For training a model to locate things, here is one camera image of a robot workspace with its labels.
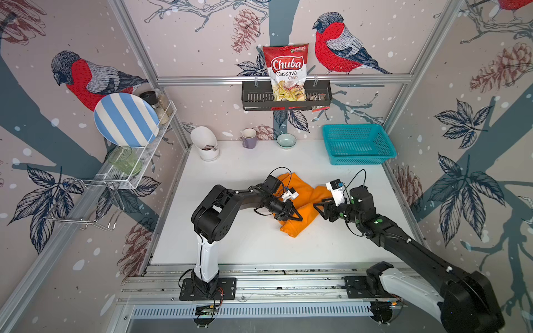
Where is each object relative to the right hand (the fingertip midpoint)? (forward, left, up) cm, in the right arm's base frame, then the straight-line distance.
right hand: (318, 200), depth 82 cm
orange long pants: (+8, +2, -10) cm, 13 cm away
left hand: (-5, +6, -6) cm, 10 cm away
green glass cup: (+2, +70, +22) cm, 73 cm away
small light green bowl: (+45, +13, -10) cm, 48 cm away
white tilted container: (+38, +58, -6) cm, 70 cm away
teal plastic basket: (+47, -30, -14) cm, 58 cm away
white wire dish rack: (-6, +70, +21) cm, 73 cm away
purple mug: (+41, +34, -4) cm, 53 cm away
